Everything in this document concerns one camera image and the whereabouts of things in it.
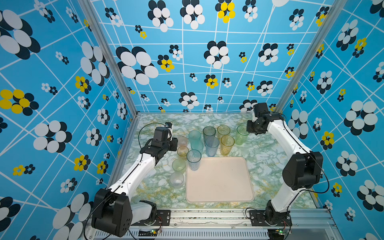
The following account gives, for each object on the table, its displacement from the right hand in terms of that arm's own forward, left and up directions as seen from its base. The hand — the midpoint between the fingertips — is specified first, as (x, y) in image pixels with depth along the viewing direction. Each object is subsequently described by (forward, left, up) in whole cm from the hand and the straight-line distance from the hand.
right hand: (251, 128), depth 90 cm
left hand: (-9, +46, +1) cm, 47 cm away
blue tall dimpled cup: (-7, +24, -9) cm, 27 cm away
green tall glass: (-3, +6, -3) cm, 7 cm away
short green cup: (-18, +45, -13) cm, 50 cm away
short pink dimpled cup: (-1, +44, -12) cm, 45 cm away
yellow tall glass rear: (+12, +14, -16) cm, 25 cm away
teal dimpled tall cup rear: (+2, +35, -9) cm, 37 cm away
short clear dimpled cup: (-26, +45, -14) cm, 54 cm away
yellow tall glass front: (-5, +15, -8) cm, 17 cm away
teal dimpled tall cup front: (-7, +33, -8) cm, 35 cm away
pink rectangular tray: (-25, +17, -17) cm, 34 cm away
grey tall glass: (+1, +26, -5) cm, 26 cm away
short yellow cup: (-9, +43, -13) cm, 46 cm away
